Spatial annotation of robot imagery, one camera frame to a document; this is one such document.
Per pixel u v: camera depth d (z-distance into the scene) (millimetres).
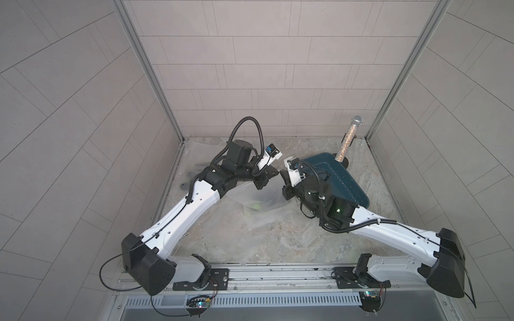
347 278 661
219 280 712
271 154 584
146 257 369
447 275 375
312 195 509
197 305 654
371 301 689
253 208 786
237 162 526
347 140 891
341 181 965
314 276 725
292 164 567
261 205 771
